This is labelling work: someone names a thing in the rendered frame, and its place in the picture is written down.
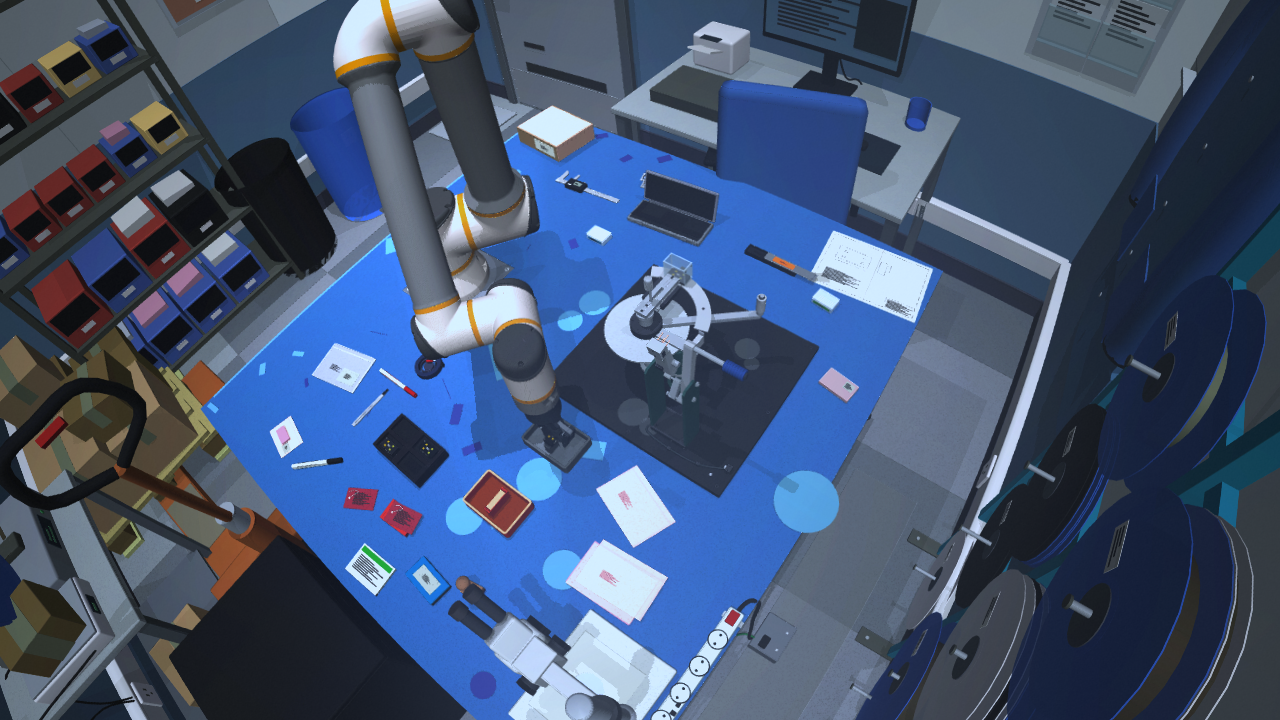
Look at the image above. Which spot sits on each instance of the black orange utility knife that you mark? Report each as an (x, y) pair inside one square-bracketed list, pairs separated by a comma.
[(776, 262)]

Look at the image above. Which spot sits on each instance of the grey reel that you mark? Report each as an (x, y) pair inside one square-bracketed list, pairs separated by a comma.
[(980, 645)]

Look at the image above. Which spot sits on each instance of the dark blue reel rack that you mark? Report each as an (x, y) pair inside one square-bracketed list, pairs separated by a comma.
[(1200, 150)]

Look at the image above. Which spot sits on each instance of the black open case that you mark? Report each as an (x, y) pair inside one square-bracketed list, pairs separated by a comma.
[(675, 210)]

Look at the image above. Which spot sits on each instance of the dark round tape roll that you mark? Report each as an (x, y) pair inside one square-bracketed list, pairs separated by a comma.
[(431, 366)]

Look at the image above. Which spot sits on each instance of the large black box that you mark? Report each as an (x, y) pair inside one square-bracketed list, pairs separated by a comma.
[(300, 640)]

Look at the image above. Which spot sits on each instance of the red storage bin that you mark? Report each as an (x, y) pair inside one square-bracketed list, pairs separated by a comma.
[(148, 235), (30, 92), (60, 192), (28, 220), (95, 172), (68, 303)]

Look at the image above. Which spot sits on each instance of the black storage bin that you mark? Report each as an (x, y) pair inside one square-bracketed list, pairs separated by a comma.
[(188, 202)]

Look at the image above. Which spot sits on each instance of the orange pallet jack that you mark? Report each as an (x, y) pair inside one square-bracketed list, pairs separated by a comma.
[(150, 490)]

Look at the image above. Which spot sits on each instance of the red tray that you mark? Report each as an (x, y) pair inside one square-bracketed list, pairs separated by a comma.
[(497, 502)]

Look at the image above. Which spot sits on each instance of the brown cardboard box stack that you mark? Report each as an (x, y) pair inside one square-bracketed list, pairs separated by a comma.
[(120, 400)]

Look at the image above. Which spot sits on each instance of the white paper pink print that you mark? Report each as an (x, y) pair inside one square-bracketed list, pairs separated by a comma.
[(636, 506)]

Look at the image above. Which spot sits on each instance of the white drawing sheet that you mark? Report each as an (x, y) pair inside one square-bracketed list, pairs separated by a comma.
[(875, 275)]

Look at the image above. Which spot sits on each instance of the black desk mat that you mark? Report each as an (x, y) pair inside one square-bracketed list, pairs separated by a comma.
[(880, 152)]

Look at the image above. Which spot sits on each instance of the large blue reel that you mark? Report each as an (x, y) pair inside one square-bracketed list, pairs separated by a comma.
[(1185, 380), (1130, 610)]

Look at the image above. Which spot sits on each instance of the white power strip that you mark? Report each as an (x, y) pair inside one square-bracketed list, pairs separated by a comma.
[(700, 658)]

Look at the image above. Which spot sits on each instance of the white guard rail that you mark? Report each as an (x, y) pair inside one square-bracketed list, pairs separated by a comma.
[(1030, 330)]

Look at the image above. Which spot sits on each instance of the grey arc nest plate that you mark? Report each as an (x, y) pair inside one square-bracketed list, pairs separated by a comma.
[(700, 308)]

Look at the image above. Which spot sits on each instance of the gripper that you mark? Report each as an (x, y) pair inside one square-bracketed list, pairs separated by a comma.
[(556, 444)]

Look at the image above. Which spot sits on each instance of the white green label card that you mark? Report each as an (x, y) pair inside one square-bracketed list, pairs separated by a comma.
[(370, 568)]

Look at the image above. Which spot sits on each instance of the grey lever with knob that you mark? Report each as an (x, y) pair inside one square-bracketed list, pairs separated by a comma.
[(735, 317)]

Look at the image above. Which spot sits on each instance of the white label printer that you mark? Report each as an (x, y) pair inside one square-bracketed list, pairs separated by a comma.
[(720, 46)]

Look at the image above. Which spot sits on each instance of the grey desk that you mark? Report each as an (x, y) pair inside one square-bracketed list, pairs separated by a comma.
[(900, 165)]

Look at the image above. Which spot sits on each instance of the white label sheet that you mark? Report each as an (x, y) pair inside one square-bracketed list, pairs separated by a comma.
[(343, 367)]

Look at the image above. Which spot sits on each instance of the grey press stand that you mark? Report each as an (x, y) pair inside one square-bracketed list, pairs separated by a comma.
[(672, 395)]

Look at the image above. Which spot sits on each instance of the small blue reel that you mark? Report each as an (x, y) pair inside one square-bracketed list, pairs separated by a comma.
[(905, 670)]

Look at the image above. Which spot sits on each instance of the blue storage bin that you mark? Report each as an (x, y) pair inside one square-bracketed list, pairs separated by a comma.
[(105, 42), (157, 320), (125, 146), (192, 290), (232, 263), (108, 270)]

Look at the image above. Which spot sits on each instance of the black machine base plate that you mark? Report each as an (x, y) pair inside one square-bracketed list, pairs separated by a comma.
[(765, 395)]

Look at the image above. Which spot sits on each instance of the blue card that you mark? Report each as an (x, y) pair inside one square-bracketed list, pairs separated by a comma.
[(428, 580)]

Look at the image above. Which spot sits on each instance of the dark reel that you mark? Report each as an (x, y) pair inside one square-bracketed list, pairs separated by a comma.
[(1060, 480)]

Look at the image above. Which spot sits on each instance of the white card pink patch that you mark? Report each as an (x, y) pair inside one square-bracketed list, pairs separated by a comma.
[(286, 436)]

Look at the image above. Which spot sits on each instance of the clear topped grey magazine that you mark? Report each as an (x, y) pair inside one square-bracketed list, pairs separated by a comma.
[(677, 269)]

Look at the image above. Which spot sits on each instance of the grey metal shelf unit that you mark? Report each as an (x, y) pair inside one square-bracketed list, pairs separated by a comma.
[(215, 150)]

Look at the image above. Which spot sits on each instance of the black monitor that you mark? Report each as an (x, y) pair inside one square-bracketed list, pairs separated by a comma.
[(835, 30)]

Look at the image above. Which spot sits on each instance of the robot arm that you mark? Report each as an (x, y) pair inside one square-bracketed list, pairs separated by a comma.
[(395, 150)]

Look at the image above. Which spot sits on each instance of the blue cup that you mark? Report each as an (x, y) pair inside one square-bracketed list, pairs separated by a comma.
[(917, 112)]

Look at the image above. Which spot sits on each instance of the pink bordered white paper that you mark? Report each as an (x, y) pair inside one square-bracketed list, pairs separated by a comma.
[(617, 580)]

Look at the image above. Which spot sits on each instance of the grey pen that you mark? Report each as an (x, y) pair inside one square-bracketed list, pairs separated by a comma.
[(370, 407)]

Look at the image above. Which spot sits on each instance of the blue waste bin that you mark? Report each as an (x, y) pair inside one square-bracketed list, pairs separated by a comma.
[(335, 150)]

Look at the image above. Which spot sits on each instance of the blue office chair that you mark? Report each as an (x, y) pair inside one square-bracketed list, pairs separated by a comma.
[(790, 140)]

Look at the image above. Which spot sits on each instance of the small white block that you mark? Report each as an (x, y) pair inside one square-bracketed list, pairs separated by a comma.
[(826, 298), (599, 234)]

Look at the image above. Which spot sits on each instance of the black white marker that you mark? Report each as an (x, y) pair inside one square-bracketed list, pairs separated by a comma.
[(316, 463)]

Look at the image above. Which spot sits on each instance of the white round disc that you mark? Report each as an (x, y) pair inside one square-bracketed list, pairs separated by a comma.
[(623, 342)]

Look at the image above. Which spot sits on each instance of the yellow storage bin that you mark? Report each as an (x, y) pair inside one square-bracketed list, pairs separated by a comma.
[(68, 65), (158, 126)]

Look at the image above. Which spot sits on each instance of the grey notice board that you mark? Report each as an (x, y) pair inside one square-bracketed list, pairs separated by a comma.
[(1105, 38)]

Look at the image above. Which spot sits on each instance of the grey black microscope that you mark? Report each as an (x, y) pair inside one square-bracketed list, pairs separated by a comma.
[(525, 645)]

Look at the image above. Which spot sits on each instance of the red card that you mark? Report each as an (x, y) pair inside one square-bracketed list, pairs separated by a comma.
[(400, 517), (360, 498)]

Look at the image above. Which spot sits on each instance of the grey floor socket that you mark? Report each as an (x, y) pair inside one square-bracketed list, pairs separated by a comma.
[(772, 635)]

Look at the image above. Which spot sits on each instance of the red white marker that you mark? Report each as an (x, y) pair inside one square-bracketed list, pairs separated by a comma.
[(397, 382)]

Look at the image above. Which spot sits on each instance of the black box yellow dots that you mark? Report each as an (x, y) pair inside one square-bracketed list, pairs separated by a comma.
[(410, 450)]

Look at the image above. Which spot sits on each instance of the black waste bin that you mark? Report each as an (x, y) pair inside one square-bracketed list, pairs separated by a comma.
[(275, 215)]

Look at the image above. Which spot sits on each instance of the grey digital caliper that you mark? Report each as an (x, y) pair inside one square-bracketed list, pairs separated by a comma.
[(586, 188)]

